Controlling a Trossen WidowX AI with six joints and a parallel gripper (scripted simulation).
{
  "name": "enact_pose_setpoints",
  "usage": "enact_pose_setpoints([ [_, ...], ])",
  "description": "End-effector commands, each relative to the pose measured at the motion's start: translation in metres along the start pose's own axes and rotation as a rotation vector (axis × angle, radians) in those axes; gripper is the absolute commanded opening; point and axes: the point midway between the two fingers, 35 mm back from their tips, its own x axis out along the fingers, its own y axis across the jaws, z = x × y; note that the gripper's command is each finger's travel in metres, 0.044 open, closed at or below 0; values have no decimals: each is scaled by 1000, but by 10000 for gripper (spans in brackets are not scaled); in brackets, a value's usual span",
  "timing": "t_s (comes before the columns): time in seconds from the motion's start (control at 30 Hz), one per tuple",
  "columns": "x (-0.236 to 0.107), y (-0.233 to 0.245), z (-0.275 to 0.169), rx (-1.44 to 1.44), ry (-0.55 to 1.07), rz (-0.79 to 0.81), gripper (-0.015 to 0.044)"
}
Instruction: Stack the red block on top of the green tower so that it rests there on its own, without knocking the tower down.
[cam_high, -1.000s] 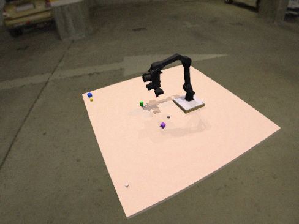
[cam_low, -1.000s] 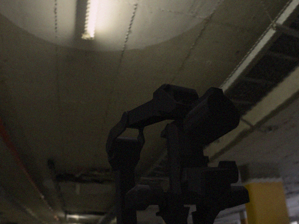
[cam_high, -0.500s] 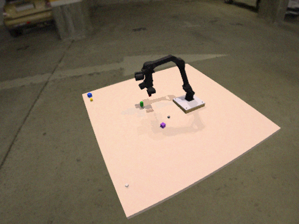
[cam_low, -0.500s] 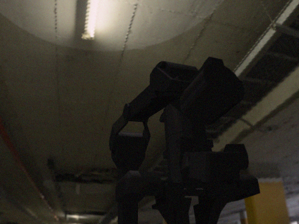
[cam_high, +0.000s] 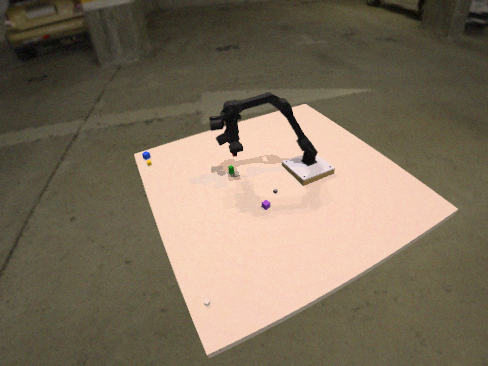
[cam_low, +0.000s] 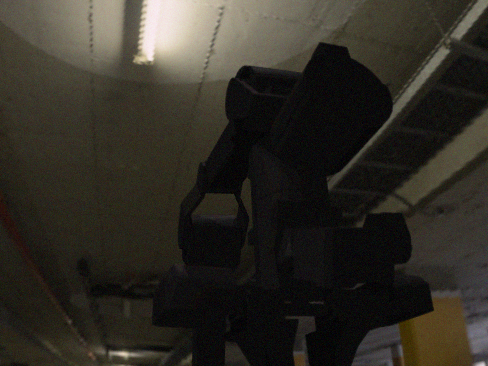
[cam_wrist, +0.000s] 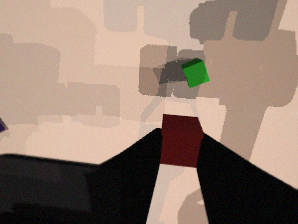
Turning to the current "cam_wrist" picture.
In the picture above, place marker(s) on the small purple cube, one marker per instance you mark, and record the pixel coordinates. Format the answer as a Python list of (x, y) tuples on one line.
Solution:
[(1, 128)]

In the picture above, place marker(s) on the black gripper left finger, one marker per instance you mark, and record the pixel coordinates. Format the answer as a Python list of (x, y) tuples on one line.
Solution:
[(117, 191)]

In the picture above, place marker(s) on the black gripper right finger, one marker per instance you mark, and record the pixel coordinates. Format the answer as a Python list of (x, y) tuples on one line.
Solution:
[(237, 192)]

